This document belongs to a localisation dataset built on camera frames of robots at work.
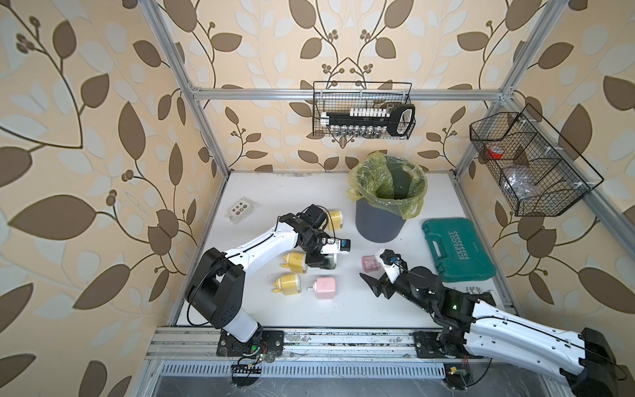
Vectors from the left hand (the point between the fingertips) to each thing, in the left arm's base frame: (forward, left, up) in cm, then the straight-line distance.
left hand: (325, 251), depth 84 cm
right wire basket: (+13, -63, +26) cm, 69 cm away
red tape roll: (+24, -56, +24) cm, 66 cm away
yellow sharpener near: (-10, +12, -4) cm, 16 cm away
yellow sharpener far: (+16, -4, -3) cm, 17 cm away
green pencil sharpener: (-5, -2, +3) cm, 6 cm away
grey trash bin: (+16, -20, -6) cm, 26 cm away
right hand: (-7, -14, +5) cm, 17 cm away
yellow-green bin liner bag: (+19, -21, +15) cm, 32 cm away
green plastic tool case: (+3, -48, -4) cm, 48 cm away
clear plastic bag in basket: (+9, -56, +25) cm, 62 cm away
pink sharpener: (-12, 0, -3) cm, 12 cm away
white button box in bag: (+23, +36, -7) cm, 43 cm away
